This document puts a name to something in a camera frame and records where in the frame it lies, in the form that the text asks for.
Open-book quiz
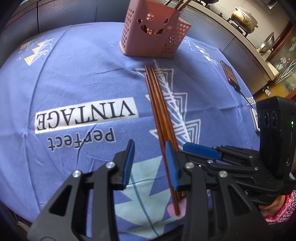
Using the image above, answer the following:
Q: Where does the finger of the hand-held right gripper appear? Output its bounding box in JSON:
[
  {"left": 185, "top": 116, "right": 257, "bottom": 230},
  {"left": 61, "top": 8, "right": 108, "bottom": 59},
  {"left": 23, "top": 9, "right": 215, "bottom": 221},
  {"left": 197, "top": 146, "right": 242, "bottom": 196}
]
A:
[
  {"left": 183, "top": 143, "right": 261, "bottom": 164},
  {"left": 196, "top": 160, "right": 285, "bottom": 193}
]

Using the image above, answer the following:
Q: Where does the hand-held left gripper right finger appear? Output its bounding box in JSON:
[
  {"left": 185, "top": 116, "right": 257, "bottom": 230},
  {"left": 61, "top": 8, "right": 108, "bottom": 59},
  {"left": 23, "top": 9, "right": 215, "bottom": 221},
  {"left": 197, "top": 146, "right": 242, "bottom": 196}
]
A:
[{"left": 165, "top": 141, "right": 269, "bottom": 241}]

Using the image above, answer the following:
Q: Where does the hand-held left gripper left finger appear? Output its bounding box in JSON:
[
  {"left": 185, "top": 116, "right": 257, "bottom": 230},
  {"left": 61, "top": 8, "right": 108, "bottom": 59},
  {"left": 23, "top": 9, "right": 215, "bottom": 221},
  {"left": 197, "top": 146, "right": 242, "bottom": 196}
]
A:
[{"left": 27, "top": 140, "right": 136, "bottom": 241}]

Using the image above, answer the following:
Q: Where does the bundle of wooden chopsticks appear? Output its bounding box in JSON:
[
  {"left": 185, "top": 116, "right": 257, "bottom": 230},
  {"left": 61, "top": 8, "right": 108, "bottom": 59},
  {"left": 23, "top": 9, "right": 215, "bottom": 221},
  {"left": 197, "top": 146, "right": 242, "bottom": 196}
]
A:
[{"left": 144, "top": 65, "right": 186, "bottom": 216}]

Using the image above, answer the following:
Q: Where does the pink perforated utensil holder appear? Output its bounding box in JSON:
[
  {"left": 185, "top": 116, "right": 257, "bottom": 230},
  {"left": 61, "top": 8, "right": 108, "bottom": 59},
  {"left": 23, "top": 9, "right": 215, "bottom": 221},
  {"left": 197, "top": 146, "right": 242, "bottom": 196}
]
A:
[{"left": 120, "top": 0, "right": 192, "bottom": 58}]

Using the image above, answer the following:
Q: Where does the white charging device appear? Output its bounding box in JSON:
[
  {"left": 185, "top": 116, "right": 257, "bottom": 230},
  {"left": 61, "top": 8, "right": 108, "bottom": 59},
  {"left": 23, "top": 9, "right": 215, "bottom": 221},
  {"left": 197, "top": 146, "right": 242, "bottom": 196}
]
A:
[{"left": 251, "top": 108, "right": 260, "bottom": 132}]

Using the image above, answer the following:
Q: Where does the dark smartphone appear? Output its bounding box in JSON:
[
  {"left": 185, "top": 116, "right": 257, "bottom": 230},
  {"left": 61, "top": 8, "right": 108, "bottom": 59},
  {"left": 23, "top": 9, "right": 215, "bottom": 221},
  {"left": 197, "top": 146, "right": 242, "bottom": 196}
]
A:
[{"left": 220, "top": 60, "right": 240, "bottom": 90}]

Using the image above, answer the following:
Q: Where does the etched glass cabinet door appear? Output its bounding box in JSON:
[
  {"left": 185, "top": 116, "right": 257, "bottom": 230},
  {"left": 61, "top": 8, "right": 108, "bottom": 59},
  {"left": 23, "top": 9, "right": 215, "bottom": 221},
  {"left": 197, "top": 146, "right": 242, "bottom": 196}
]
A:
[{"left": 269, "top": 35, "right": 296, "bottom": 93}]

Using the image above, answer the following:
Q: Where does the blue printed tablecloth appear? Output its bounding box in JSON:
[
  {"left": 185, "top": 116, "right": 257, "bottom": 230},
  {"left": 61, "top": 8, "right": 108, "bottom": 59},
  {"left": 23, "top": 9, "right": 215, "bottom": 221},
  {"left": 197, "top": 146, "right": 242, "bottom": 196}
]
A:
[{"left": 0, "top": 22, "right": 262, "bottom": 239}]

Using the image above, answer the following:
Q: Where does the steel basin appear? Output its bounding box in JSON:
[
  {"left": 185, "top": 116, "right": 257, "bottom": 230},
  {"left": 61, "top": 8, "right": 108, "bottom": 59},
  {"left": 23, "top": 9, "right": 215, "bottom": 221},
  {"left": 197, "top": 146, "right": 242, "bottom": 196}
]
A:
[{"left": 258, "top": 32, "right": 275, "bottom": 54}]

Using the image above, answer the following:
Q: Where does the beige kitchen countertop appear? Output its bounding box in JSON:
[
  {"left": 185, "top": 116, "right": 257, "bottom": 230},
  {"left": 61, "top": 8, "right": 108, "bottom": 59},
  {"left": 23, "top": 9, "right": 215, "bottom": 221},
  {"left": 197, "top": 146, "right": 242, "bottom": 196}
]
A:
[{"left": 185, "top": 3, "right": 280, "bottom": 81}]

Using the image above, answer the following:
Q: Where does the beige clay pot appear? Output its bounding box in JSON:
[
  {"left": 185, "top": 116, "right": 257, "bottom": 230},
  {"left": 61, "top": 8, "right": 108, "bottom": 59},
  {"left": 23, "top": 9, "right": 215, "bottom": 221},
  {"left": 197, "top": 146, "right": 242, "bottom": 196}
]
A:
[{"left": 231, "top": 7, "right": 259, "bottom": 29}]

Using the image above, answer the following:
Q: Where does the black gas stove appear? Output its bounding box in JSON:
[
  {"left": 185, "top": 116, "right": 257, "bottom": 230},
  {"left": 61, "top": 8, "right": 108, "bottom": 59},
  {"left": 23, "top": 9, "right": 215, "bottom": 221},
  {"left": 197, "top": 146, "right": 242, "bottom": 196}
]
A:
[{"left": 199, "top": 0, "right": 252, "bottom": 35}]

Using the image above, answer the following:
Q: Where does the black charging cable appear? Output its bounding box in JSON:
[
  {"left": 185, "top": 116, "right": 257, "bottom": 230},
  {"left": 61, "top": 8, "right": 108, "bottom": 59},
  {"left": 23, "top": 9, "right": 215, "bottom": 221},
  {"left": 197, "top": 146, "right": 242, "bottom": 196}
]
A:
[{"left": 238, "top": 88, "right": 257, "bottom": 107}]

